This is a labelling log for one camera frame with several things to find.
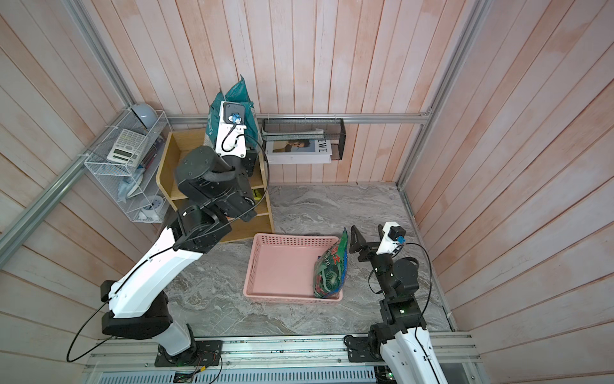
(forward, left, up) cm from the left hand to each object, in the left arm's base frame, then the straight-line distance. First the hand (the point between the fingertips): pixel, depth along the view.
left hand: (221, 139), depth 49 cm
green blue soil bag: (-9, -26, -43) cm, 51 cm away
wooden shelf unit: (+31, +29, -23) cm, 48 cm away
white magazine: (+38, -15, -29) cm, 50 cm away
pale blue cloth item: (+17, +44, -30) cm, 56 cm away
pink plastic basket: (-2, -9, -59) cm, 59 cm away
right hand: (-1, -36, -29) cm, 46 cm away
